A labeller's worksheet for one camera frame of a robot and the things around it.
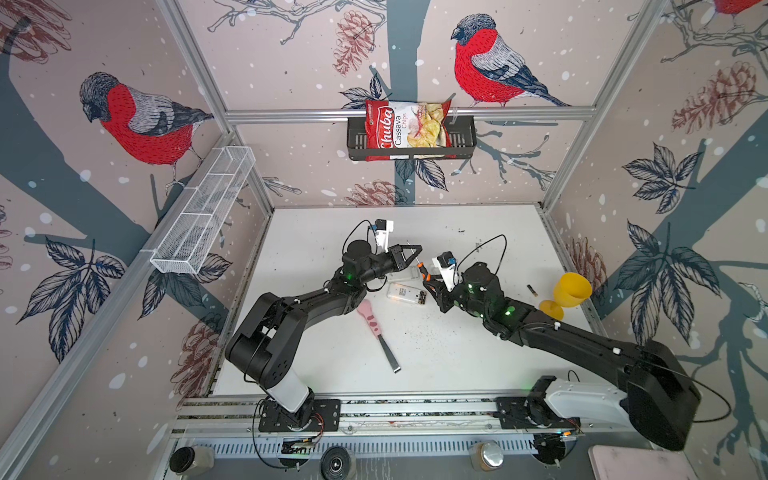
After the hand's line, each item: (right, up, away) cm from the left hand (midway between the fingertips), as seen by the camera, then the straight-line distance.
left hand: (421, 250), depth 77 cm
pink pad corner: (+41, -47, -12) cm, 64 cm away
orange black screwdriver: (+1, -7, +1) cm, 7 cm away
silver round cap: (+12, -41, -17) cm, 46 cm away
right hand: (+1, -10, +3) cm, 10 cm away
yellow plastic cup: (+45, -12, +9) cm, 48 cm away
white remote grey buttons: (-2, -10, +22) cm, 24 cm away
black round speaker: (-19, -41, -19) cm, 49 cm away
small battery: (+39, -15, +19) cm, 46 cm away
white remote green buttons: (-3, -15, +18) cm, 23 cm away
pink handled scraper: (-16, -19, +13) cm, 28 cm away
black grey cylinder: (-50, -43, -17) cm, 68 cm away
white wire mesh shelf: (-59, +2, -6) cm, 59 cm away
